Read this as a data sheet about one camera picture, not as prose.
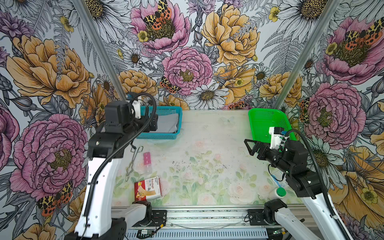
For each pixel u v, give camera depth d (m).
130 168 0.91
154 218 0.74
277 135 0.59
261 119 1.15
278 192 0.73
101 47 0.85
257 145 0.58
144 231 0.71
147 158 0.94
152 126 0.57
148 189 0.80
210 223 0.73
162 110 1.23
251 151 0.60
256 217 0.74
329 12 0.73
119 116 0.42
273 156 0.57
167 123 1.05
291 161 0.50
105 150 0.38
